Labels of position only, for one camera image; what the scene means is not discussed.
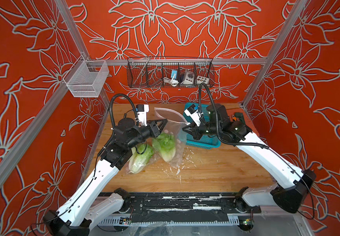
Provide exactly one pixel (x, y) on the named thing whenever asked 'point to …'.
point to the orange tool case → (234, 118)
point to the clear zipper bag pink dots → (154, 158)
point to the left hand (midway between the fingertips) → (166, 119)
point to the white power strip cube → (200, 79)
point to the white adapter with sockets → (189, 77)
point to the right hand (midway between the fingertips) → (181, 128)
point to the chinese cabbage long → (139, 156)
